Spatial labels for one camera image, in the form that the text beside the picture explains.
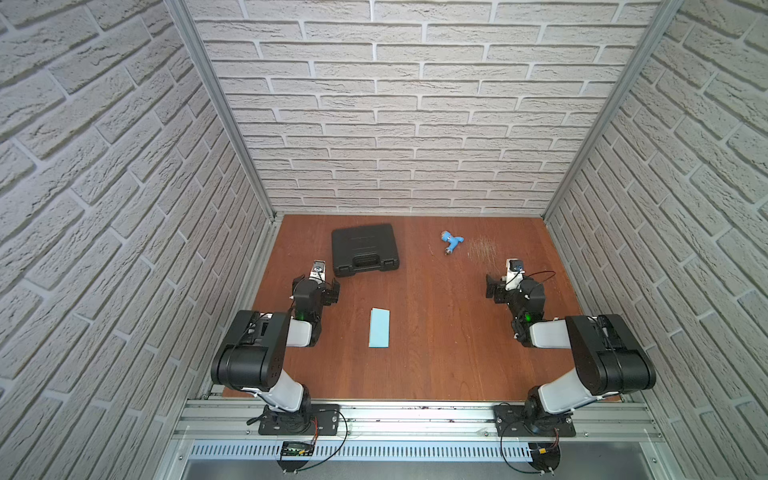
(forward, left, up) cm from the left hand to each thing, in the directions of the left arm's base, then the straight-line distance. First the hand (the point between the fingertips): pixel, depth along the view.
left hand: (308, 274), depth 94 cm
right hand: (-1, -64, +2) cm, 64 cm away
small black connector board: (-48, -64, -7) cm, 80 cm away
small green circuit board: (-45, -3, -10) cm, 47 cm away
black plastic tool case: (+14, -16, -3) cm, 21 cm away
